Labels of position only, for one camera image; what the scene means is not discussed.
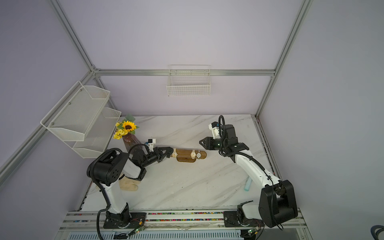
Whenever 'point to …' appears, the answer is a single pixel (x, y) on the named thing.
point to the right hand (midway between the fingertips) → (203, 144)
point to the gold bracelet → (174, 154)
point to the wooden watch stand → (184, 155)
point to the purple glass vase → (130, 140)
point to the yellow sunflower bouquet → (127, 125)
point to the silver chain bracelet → (199, 155)
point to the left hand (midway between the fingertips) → (171, 149)
